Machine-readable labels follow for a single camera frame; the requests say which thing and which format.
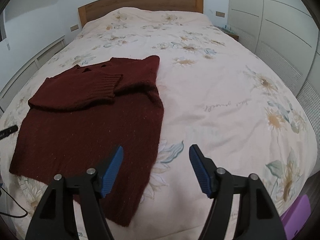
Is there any dark red knit sweater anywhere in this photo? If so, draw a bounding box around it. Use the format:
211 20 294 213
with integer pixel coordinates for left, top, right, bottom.
9 55 164 226

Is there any purple cloth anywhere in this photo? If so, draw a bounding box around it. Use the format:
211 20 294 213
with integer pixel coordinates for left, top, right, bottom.
280 194 311 240

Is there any white radiator cover cabinet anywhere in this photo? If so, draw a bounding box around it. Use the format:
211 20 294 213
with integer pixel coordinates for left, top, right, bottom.
1 36 66 115

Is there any wooden right nightstand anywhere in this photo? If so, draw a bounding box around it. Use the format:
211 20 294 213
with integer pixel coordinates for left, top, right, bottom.
217 27 239 41

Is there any white louvered wardrobe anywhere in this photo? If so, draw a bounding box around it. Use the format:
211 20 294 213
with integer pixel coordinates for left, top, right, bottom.
228 0 320 140

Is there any wooden headboard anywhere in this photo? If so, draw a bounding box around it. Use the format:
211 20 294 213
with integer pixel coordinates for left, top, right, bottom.
78 0 204 27

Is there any black cable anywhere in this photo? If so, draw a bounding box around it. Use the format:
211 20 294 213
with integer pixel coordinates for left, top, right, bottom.
0 187 28 218

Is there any beige left wall socket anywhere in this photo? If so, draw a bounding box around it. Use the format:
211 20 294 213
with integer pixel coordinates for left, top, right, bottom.
70 24 79 31

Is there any beige wall socket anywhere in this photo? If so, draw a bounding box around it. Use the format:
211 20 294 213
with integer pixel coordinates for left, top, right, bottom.
215 11 225 18
70 24 79 31

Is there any beige right wall socket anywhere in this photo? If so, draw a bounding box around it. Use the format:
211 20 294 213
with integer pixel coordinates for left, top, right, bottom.
215 11 225 18

